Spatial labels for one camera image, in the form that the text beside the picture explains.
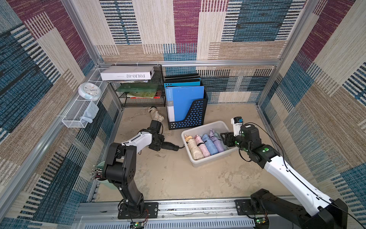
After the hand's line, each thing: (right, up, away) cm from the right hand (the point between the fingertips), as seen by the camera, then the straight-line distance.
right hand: (225, 132), depth 79 cm
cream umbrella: (-44, +10, +29) cm, 53 cm away
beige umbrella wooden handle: (-15, -11, +4) cm, 20 cm away
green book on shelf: (-59, +28, +19) cm, 68 cm away
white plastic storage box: (0, +3, +13) cm, 14 cm away
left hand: (-36, -8, +18) cm, 42 cm away
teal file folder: (-23, +30, +16) cm, 41 cm away
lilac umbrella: (-2, -6, +10) cm, 12 cm away
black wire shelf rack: (-39, +34, +17) cm, 55 cm away
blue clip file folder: (-25, +19, +12) cm, 34 cm away
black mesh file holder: (-15, +9, +18) cm, 25 cm away
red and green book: (-50, +24, +23) cm, 60 cm away
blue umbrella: (-7, -8, +9) cm, 14 cm away
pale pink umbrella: (-11, -9, +8) cm, 17 cm away
